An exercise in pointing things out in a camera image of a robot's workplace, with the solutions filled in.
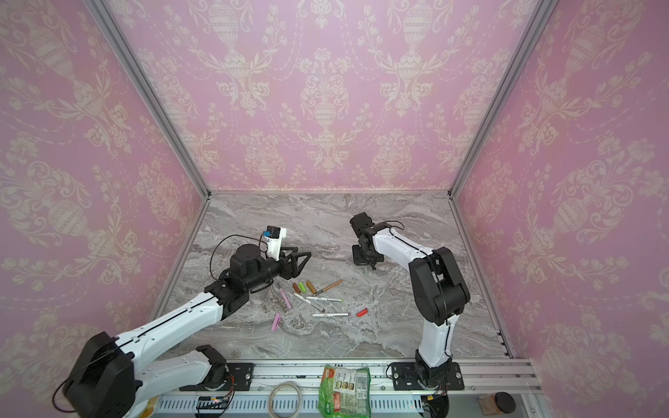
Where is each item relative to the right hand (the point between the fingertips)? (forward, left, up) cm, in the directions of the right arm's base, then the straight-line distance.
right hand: (364, 259), depth 94 cm
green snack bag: (-40, +9, -2) cm, 41 cm away
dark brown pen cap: (-8, +25, -4) cm, 26 cm away
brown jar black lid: (-45, -27, +5) cm, 52 cm away
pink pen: (-12, +29, -4) cm, 31 cm away
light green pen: (-4, 0, -1) cm, 4 cm away
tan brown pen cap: (-8, +20, -4) cm, 22 cm away
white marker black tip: (-16, +16, -4) cm, 23 cm away
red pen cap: (-18, +2, -4) cm, 19 cm away
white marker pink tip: (-18, +13, -4) cm, 22 cm away
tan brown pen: (-9, +15, -4) cm, 18 cm away
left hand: (-7, +19, +16) cm, 26 cm away
